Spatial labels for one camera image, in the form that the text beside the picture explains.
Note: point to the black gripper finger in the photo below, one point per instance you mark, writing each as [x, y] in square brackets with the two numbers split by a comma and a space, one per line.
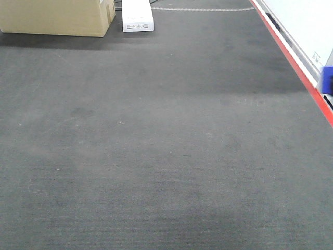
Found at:
[331, 83]

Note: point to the small blue plastic box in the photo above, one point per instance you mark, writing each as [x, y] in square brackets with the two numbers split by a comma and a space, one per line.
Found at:
[325, 80]

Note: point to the conveyor with dark grey belt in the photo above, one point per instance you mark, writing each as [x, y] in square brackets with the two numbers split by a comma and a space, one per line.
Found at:
[156, 130]

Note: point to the long white carton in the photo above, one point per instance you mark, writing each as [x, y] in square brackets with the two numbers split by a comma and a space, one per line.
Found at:
[138, 15]

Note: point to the large cardboard box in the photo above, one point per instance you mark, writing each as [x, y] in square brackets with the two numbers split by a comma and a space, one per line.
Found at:
[52, 15]

